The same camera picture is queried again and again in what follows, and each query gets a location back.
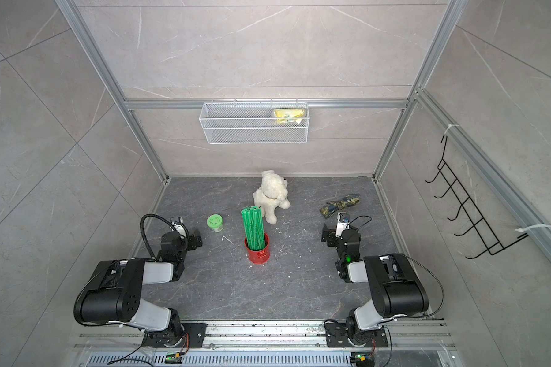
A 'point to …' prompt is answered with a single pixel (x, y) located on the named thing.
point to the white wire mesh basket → (254, 123)
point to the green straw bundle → (254, 226)
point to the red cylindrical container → (258, 256)
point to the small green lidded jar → (215, 222)
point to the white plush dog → (272, 195)
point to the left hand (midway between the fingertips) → (186, 228)
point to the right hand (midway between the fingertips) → (338, 223)
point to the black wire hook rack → (464, 201)
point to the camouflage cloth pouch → (331, 207)
